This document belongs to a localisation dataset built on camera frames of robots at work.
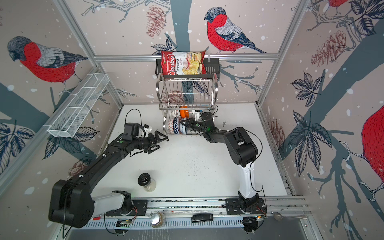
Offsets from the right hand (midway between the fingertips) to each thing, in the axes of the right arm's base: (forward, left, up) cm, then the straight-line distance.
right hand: (179, 126), depth 91 cm
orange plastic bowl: (+11, -2, 0) cm, 11 cm away
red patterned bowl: (-1, +5, +1) cm, 5 cm away
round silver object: (-48, +3, -3) cm, 48 cm away
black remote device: (-45, -17, -10) cm, 49 cm away
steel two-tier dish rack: (+37, +3, -8) cm, 38 cm away
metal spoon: (-43, -52, -14) cm, 69 cm away
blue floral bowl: (-2, -3, -1) cm, 4 cm away
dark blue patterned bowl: (0, +2, +1) cm, 2 cm away
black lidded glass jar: (-33, +13, -2) cm, 35 cm away
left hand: (-14, +6, +4) cm, 16 cm away
